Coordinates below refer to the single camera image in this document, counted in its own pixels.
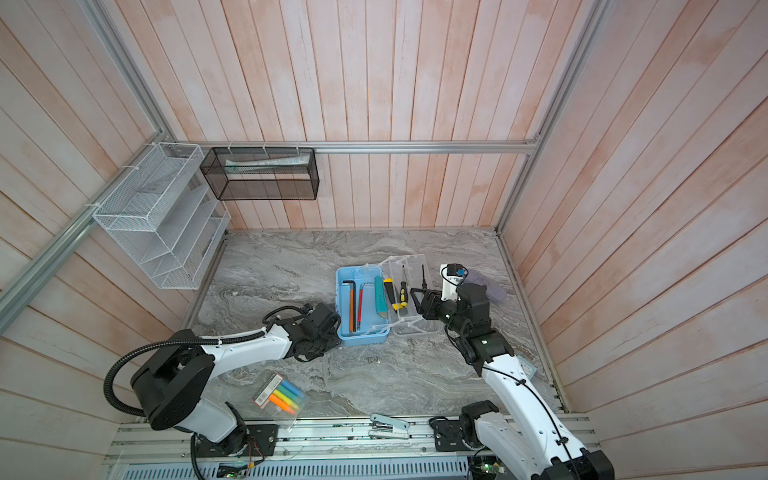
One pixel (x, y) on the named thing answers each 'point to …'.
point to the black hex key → (352, 301)
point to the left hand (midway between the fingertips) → (334, 346)
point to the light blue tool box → (374, 328)
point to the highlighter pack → (281, 398)
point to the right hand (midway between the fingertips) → (418, 290)
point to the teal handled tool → (380, 297)
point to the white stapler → (386, 427)
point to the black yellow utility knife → (388, 282)
